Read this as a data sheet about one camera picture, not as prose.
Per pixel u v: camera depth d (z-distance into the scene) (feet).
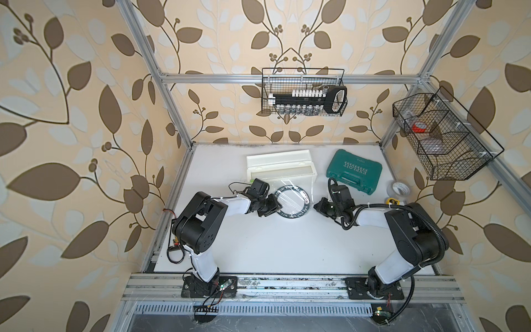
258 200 2.57
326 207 2.73
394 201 3.08
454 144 2.36
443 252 1.43
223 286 2.42
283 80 2.99
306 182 3.24
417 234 1.52
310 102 2.78
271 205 2.78
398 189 3.28
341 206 2.46
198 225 1.60
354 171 3.34
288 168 3.41
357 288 2.41
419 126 2.64
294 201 3.07
